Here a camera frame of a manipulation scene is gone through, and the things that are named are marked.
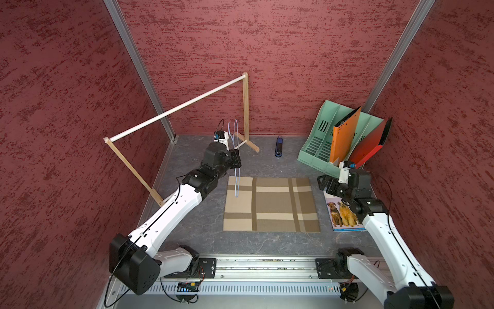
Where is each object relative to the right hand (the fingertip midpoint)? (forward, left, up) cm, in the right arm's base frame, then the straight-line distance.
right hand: (324, 183), depth 81 cm
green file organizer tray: (+32, -9, -15) cm, 36 cm away
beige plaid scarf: (-3, +23, -14) cm, 27 cm away
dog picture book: (-10, -11, -15) cm, 21 cm away
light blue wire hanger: (+30, +41, -8) cm, 52 cm away
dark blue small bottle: (+37, +14, -16) cm, 42 cm away
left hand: (+7, +37, +13) cm, 40 cm away
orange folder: (+19, -11, +10) cm, 24 cm away
